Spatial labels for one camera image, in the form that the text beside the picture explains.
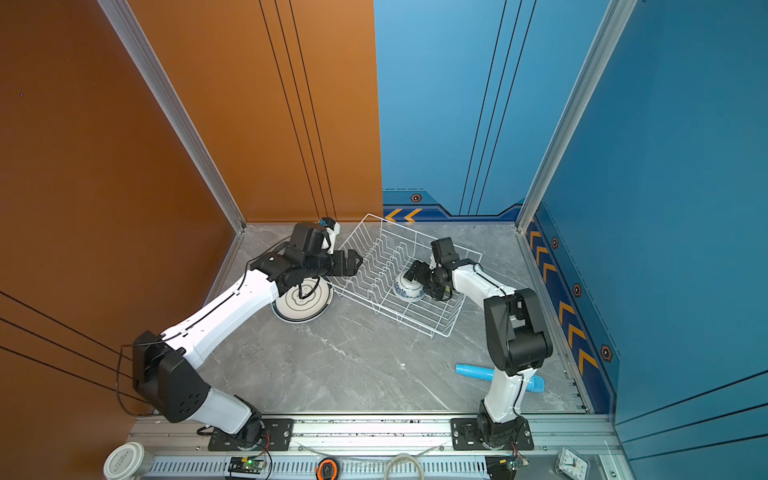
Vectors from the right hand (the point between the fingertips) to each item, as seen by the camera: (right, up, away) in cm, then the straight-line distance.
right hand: (411, 281), depth 95 cm
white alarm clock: (+35, -39, -27) cm, 59 cm away
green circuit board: (-41, -41, -24) cm, 63 cm away
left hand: (-18, +8, -14) cm, 24 cm away
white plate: (-38, -8, -3) cm, 39 cm away
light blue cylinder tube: (+20, -25, -12) cm, 34 cm away
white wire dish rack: (-8, +10, +11) cm, 17 cm away
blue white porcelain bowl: (-2, -2, -2) cm, 4 cm away
